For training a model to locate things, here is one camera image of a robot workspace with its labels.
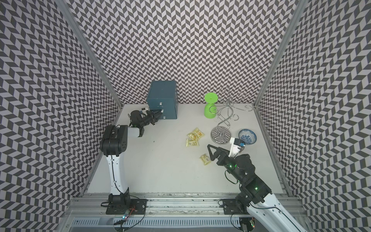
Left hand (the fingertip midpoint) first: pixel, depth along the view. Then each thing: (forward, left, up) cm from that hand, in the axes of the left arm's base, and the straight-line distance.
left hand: (161, 110), depth 101 cm
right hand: (-36, -32, +9) cm, 49 cm away
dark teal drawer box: (+6, -2, +9) cm, 11 cm away
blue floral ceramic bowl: (-16, -60, -9) cm, 63 cm away
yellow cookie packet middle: (-15, -21, -10) cm, 28 cm away
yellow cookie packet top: (-13, -26, -11) cm, 31 cm away
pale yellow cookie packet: (-32, -30, -10) cm, 45 cm away
